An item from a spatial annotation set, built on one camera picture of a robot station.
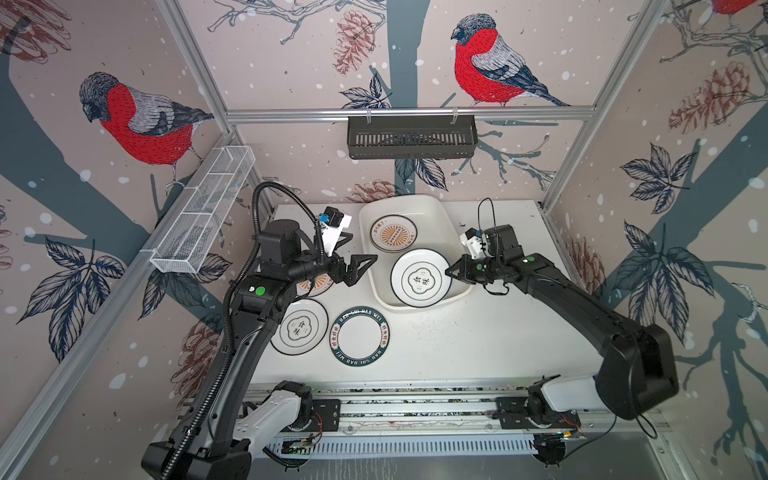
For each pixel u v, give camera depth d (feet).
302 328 2.90
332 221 1.78
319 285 1.91
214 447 1.21
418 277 2.74
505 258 2.12
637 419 1.39
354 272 1.89
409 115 3.28
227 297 1.53
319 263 1.76
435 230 3.68
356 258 1.88
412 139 3.46
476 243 2.54
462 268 2.34
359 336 2.81
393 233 3.62
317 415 2.39
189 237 2.38
